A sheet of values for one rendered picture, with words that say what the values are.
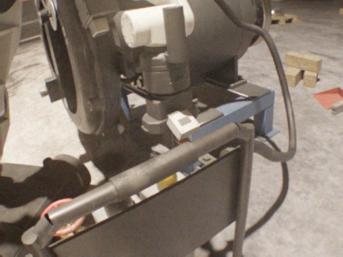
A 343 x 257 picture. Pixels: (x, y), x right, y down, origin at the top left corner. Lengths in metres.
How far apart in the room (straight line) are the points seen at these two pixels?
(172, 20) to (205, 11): 0.69
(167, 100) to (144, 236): 0.25
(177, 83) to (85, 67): 0.38
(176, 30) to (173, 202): 0.27
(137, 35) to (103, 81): 0.39
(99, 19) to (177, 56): 0.32
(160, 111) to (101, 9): 0.32
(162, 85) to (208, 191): 0.20
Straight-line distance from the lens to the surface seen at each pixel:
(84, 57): 0.79
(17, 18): 0.73
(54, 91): 1.15
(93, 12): 0.68
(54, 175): 1.03
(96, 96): 0.84
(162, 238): 0.47
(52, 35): 1.05
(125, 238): 0.42
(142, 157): 1.34
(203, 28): 1.10
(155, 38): 0.45
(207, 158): 0.49
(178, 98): 0.51
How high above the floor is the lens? 0.77
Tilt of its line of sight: 28 degrees down
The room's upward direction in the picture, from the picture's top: 7 degrees counter-clockwise
